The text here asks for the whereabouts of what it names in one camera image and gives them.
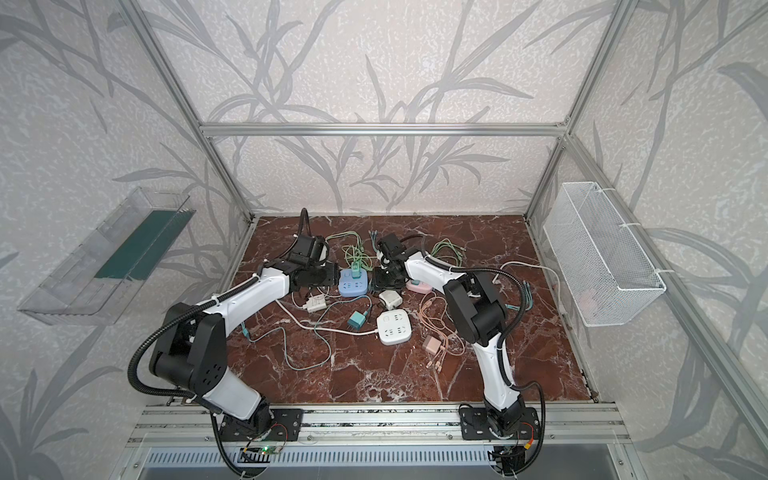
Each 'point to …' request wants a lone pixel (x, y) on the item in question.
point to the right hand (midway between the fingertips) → (377, 276)
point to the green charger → (356, 272)
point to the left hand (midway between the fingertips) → (336, 264)
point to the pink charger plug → (431, 345)
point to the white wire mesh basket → (609, 273)
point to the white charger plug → (391, 298)
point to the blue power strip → (352, 287)
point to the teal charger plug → (356, 320)
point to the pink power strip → (417, 286)
